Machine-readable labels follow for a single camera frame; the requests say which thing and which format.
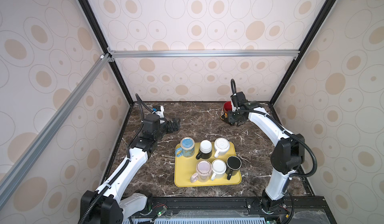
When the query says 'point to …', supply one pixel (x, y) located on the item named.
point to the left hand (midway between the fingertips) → (177, 118)
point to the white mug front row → (218, 167)
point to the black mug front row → (234, 163)
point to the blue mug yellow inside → (187, 148)
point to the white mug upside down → (221, 146)
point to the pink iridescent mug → (204, 172)
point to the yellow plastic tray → (190, 171)
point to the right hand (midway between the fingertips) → (232, 116)
